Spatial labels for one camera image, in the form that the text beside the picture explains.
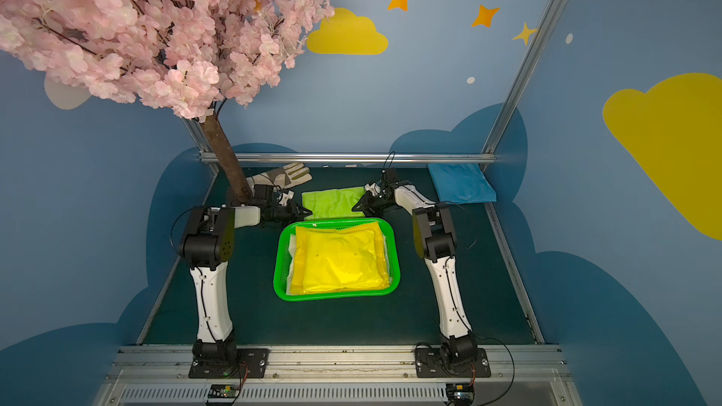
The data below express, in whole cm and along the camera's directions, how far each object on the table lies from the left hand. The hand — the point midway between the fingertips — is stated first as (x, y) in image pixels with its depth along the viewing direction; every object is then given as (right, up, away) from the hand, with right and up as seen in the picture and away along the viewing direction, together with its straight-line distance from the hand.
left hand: (312, 210), depth 105 cm
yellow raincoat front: (-1, -11, -15) cm, 19 cm away
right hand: (+17, +1, +1) cm, 17 cm away
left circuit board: (-17, -45, -33) cm, 59 cm away
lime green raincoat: (+8, +3, +3) cm, 8 cm away
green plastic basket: (-5, -17, -21) cm, 28 cm away
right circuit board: (+45, -47, -32) cm, 72 cm away
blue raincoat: (+60, +11, +10) cm, 62 cm away
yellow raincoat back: (+13, -14, -21) cm, 28 cm away
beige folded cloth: (-15, +13, +13) cm, 24 cm away
